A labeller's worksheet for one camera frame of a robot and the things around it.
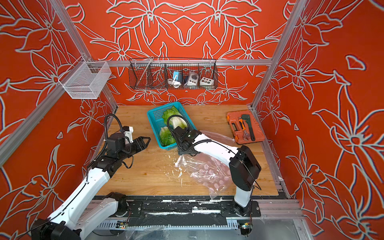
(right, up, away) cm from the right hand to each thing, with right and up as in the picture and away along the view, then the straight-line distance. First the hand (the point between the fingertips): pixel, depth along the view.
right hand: (183, 150), depth 84 cm
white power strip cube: (+15, +43, +10) cm, 46 cm away
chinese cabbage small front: (-11, +7, +5) cm, 14 cm away
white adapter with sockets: (+6, +43, +7) cm, 44 cm away
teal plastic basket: (-21, +16, +26) cm, 36 cm away
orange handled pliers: (+40, +15, +16) cm, 46 cm away
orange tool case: (+38, +7, +11) cm, 40 cm away
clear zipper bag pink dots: (+17, -13, -4) cm, 22 cm away
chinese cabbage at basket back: (-11, +23, +20) cm, 32 cm away
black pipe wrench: (+45, +19, +20) cm, 52 cm away
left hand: (-19, +8, -5) cm, 21 cm away
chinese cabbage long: (-3, +17, +8) cm, 19 cm away
